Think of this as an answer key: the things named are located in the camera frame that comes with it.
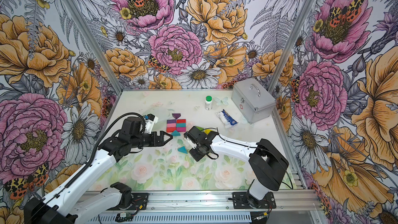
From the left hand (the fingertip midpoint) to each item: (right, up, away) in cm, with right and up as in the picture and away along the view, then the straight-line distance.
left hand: (165, 142), depth 77 cm
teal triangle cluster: (+2, +1, +20) cm, 20 cm away
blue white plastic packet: (+34, +9, +25) cm, 43 cm away
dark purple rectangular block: (-3, +8, +27) cm, 28 cm away
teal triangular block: (+6, -8, +15) cm, 18 cm away
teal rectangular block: (+4, +5, +24) cm, 25 cm away
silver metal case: (+49, +21, +20) cm, 57 cm away
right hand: (+16, -9, +7) cm, 20 cm away
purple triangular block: (0, +11, +30) cm, 32 cm away
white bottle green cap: (+22, +20, +29) cm, 41 cm away
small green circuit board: (-18, -33, -5) cm, 37 cm away
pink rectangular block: (-2, +5, +24) cm, 25 cm away
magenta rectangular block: (+4, +3, +22) cm, 23 cm away
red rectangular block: (-2, +3, +21) cm, 21 cm away
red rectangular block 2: (+4, +7, +28) cm, 30 cm away
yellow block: (+20, +5, 0) cm, 21 cm away
